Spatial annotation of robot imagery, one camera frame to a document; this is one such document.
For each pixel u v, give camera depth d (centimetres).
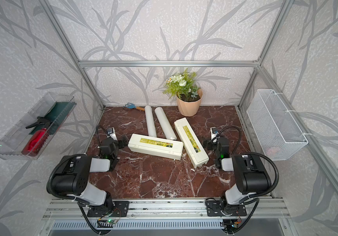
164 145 89
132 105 123
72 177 46
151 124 105
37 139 60
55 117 72
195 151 86
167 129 102
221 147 72
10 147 58
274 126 64
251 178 45
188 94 105
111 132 80
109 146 71
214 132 81
